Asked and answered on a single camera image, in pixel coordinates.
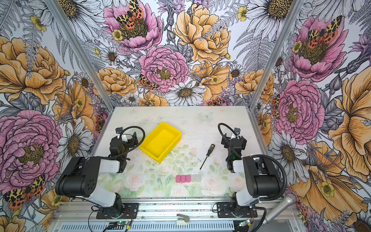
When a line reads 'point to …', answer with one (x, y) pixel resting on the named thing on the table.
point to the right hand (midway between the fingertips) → (232, 137)
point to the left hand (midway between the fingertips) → (128, 136)
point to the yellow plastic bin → (161, 141)
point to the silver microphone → (289, 200)
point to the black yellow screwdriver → (209, 151)
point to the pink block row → (183, 179)
